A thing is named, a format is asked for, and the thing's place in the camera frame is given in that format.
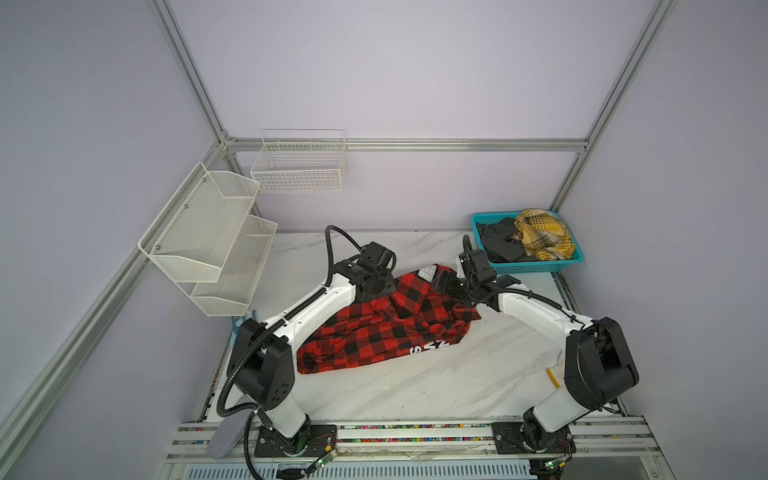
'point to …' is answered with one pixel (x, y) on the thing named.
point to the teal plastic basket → (530, 266)
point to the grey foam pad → (228, 435)
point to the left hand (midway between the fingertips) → (385, 288)
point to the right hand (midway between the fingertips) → (435, 286)
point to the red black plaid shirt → (420, 316)
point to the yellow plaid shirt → (544, 235)
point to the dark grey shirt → (501, 243)
